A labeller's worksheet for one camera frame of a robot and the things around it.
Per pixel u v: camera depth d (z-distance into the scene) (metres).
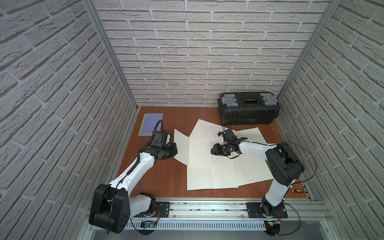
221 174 0.85
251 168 0.89
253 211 0.73
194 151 0.94
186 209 0.76
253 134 1.04
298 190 0.80
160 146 0.65
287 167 0.48
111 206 0.39
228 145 0.78
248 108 0.98
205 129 1.06
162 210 0.73
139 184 0.81
